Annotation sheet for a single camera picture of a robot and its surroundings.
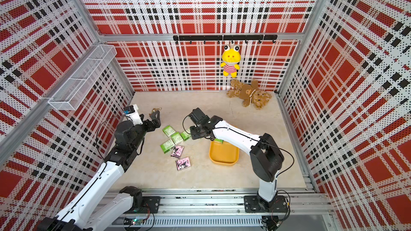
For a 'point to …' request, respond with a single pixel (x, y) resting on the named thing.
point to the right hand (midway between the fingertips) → (197, 132)
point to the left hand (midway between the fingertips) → (154, 112)
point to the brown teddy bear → (250, 94)
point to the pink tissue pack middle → (177, 151)
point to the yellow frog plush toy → (230, 58)
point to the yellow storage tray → (225, 153)
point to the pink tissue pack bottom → (183, 163)
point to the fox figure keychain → (153, 110)
